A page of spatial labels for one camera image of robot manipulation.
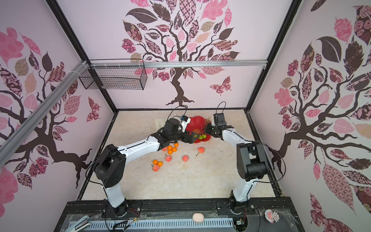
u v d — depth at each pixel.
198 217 0.70
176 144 0.97
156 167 0.86
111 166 0.47
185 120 0.77
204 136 1.00
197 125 1.07
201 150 0.94
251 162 0.48
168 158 0.90
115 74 0.95
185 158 0.89
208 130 0.85
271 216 0.68
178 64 0.93
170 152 0.94
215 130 0.73
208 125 0.85
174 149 0.95
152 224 0.70
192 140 0.76
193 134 0.76
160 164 0.88
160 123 1.09
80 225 0.67
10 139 0.51
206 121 1.06
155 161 0.90
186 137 0.76
